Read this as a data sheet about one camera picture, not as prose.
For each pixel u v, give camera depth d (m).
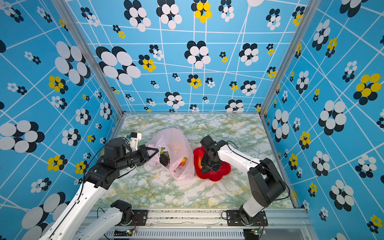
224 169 0.81
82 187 0.46
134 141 0.64
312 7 0.68
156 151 0.69
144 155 0.59
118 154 0.53
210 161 0.73
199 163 0.89
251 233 0.70
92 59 0.87
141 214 0.76
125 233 0.71
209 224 0.73
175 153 0.82
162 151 0.78
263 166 0.48
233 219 0.73
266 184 0.44
